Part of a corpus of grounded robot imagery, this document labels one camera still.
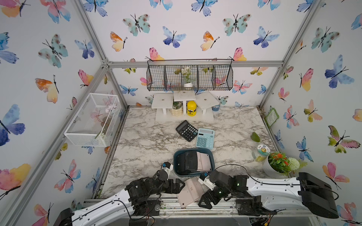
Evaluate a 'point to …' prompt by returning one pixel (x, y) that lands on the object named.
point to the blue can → (216, 108)
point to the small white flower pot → (187, 79)
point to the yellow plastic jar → (191, 108)
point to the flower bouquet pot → (280, 165)
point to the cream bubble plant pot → (177, 108)
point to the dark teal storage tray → (206, 149)
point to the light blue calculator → (205, 138)
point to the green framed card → (271, 117)
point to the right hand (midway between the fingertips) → (204, 200)
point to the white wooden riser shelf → (163, 103)
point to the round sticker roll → (261, 152)
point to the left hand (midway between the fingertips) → (180, 184)
